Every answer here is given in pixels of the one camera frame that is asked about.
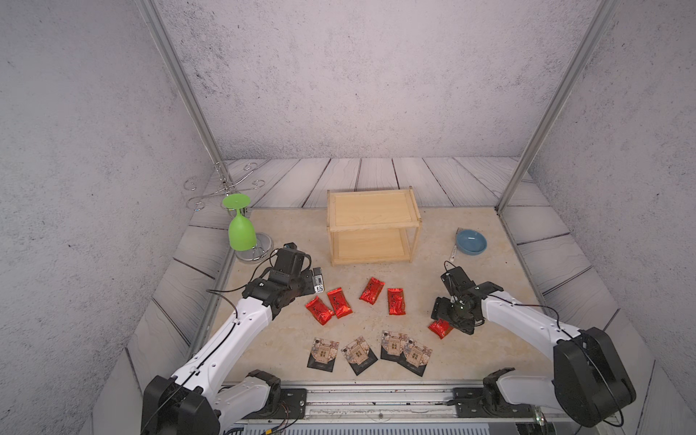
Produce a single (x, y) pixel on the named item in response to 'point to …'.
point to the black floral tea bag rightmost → (414, 356)
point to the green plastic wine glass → (242, 234)
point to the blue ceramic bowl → (471, 242)
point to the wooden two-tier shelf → (372, 227)
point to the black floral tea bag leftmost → (323, 354)
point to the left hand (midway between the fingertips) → (313, 279)
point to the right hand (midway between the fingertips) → (444, 319)
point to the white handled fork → (455, 246)
